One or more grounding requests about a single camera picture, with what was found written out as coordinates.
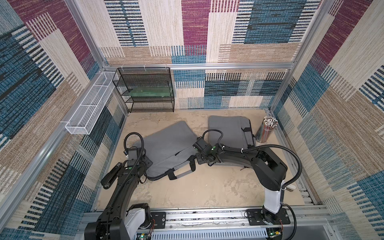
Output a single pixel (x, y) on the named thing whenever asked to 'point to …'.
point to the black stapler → (107, 180)
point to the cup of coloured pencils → (266, 129)
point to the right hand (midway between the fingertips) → (204, 158)
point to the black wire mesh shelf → (126, 78)
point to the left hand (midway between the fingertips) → (147, 161)
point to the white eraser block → (290, 187)
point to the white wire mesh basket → (84, 119)
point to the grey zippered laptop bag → (172, 151)
